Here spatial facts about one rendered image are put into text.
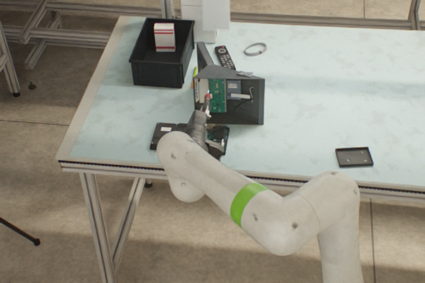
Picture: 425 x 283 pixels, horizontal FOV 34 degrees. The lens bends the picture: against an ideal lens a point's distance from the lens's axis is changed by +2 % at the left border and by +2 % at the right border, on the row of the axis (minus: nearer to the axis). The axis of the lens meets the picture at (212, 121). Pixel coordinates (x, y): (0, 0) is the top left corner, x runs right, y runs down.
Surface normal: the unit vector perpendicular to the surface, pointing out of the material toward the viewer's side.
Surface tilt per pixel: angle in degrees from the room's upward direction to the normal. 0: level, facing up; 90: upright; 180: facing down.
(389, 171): 0
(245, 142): 0
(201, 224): 0
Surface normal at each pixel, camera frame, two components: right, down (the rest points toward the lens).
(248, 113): -0.46, 0.59
